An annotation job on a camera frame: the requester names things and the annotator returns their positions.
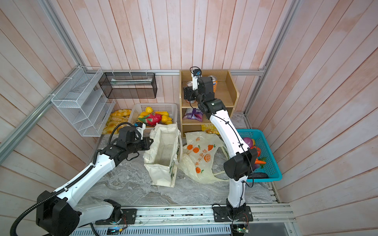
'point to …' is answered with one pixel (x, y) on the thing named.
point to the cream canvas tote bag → (163, 154)
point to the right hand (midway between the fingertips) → (189, 86)
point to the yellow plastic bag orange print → (197, 157)
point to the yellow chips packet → (209, 128)
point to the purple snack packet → (194, 113)
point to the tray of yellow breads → (115, 118)
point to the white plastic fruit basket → (137, 109)
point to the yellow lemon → (149, 110)
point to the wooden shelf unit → (227, 91)
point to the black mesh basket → (129, 85)
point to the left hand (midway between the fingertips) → (153, 143)
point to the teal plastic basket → (271, 167)
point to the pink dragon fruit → (151, 119)
